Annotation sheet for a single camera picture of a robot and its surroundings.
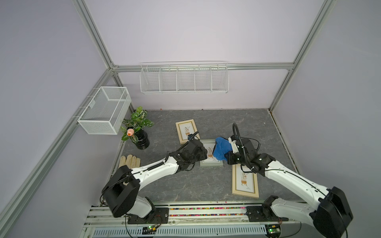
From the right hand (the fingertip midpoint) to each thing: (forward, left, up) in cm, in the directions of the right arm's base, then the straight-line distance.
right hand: (225, 153), depth 83 cm
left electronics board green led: (-34, +39, -13) cm, 54 cm away
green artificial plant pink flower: (+14, +48, +13) cm, 52 cm away
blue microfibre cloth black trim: (+3, +2, +3) cm, 4 cm away
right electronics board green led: (-35, -21, -14) cm, 43 cm away
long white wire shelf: (+51, +7, +16) cm, 54 cm away
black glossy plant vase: (+12, +50, -5) cm, 51 cm away
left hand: (+1, +12, -1) cm, 12 cm away
